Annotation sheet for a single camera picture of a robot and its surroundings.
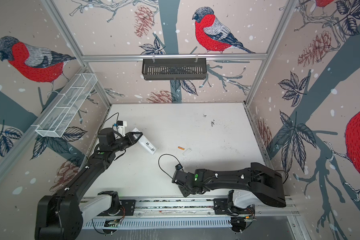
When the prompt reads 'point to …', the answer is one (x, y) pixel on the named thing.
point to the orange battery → (181, 148)
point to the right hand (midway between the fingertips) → (182, 190)
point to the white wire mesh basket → (64, 111)
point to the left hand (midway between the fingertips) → (140, 134)
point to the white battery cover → (187, 152)
